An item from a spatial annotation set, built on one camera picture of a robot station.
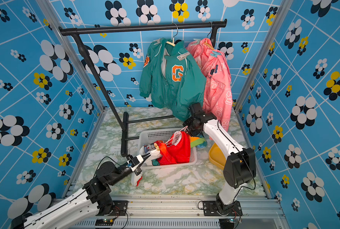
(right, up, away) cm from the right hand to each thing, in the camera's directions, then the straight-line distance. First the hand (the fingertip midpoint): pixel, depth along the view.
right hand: (185, 126), depth 86 cm
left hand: (-19, -11, -19) cm, 29 cm away
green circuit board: (-43, -48, -14) cm, 66 cm away
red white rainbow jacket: (-10, -14, -12) cm, 21 cm away
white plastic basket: (-25, -7, +9) cm, 27 cm away
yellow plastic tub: (+21, -20, +7) cm, 30 cm away
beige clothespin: (-16, -9, -17) cm, 25 cm away
